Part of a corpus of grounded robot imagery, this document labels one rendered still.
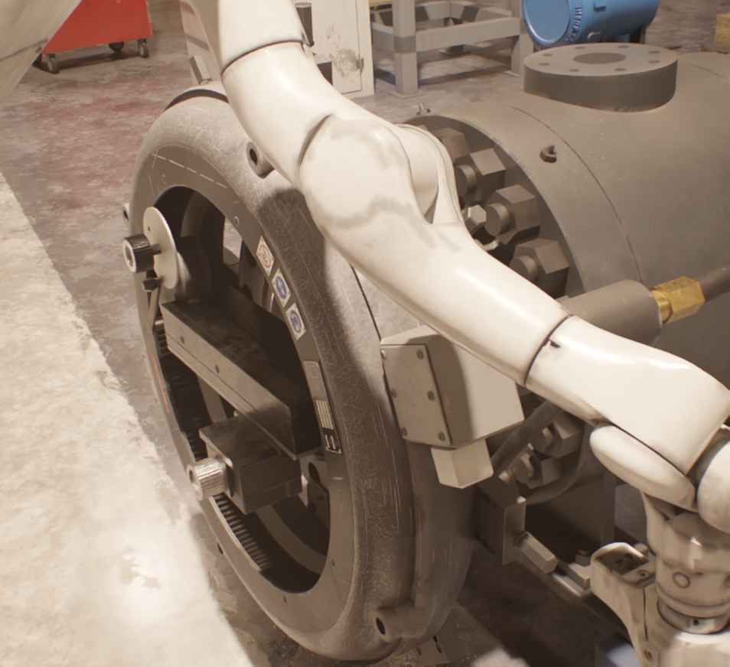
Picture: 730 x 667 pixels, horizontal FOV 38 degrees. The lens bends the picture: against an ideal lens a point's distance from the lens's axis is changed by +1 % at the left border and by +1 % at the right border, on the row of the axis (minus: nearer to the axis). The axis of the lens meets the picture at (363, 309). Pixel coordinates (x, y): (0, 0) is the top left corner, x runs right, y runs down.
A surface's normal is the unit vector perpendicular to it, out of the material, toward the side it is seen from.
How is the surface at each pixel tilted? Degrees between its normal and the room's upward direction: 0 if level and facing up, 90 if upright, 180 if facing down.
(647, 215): 52
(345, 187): 73
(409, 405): 90
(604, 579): 90
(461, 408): 67
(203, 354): 90
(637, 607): 27
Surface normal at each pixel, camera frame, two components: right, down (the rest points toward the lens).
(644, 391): -0.29, -0.33
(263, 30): 0.20, -0.18
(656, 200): 0.34, -0.36
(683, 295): 0.42, -0.17
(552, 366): -0.45, 0.02
